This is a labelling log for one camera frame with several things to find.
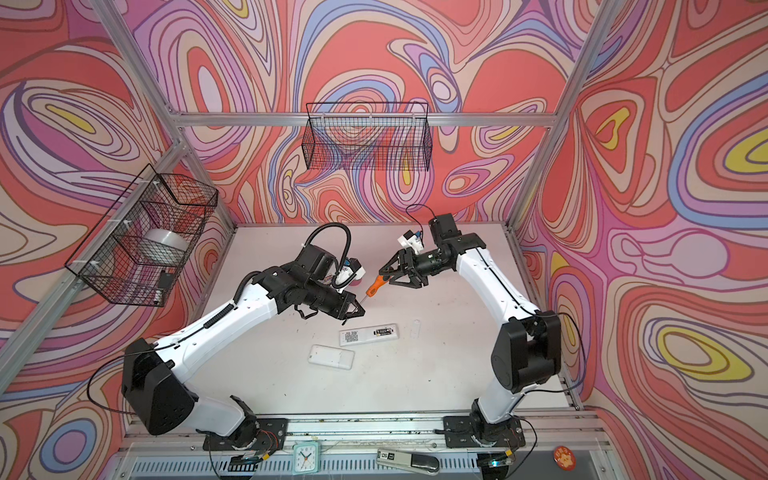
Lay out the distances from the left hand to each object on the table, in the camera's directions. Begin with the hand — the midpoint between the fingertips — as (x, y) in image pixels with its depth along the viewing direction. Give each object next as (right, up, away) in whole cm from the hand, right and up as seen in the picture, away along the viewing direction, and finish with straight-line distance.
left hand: (365, 311), depth 74 cm
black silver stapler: (+10, -33, -7) cm, 35 cm away
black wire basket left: (-56, +16, -2) cm, 58 cm away
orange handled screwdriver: (+2, +5, +1) cm, 6 cm away
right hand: (+6, +7, +2) cm, 9 cm away
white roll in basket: (-49, +16, -3) cm, 51 cm away
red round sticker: (+48, -34, -4) cm, 59 cm away
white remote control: (-1, -10, +15) cm, 18 cm away
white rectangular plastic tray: (-11, -15, +11) cm, 21 cm away
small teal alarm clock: (-14, -34, -5) cm, 37 cm away
